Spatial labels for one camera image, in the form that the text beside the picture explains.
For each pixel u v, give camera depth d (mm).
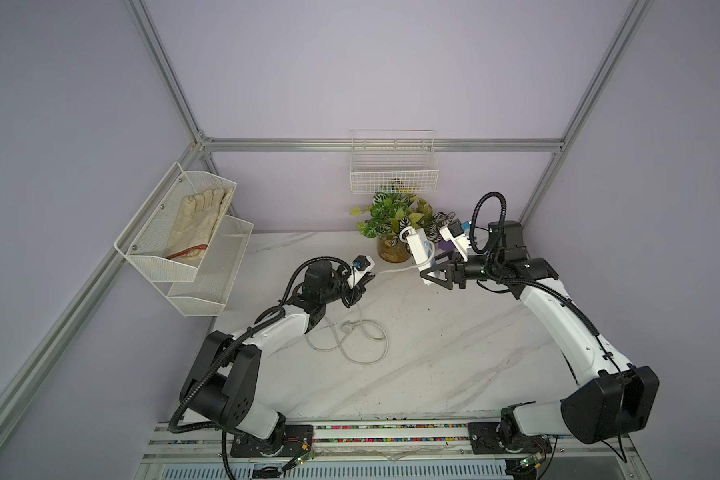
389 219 911
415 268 688
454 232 638
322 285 685
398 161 1075
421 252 671
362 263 704
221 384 435
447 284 654
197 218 801
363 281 794
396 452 733
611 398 397
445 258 704
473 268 646
